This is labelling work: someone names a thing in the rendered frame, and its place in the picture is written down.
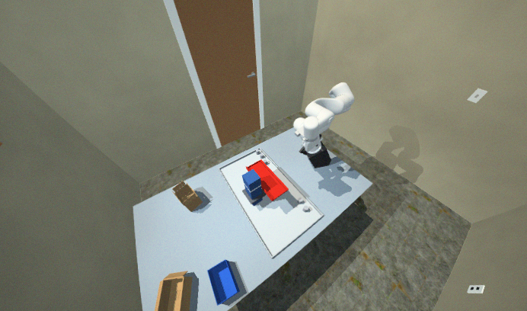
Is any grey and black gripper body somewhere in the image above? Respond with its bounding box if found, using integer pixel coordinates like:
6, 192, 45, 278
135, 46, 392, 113
302, 134, 320, 152

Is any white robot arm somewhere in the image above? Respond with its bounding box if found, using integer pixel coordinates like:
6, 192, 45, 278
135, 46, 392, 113
293, 82, 354, 142

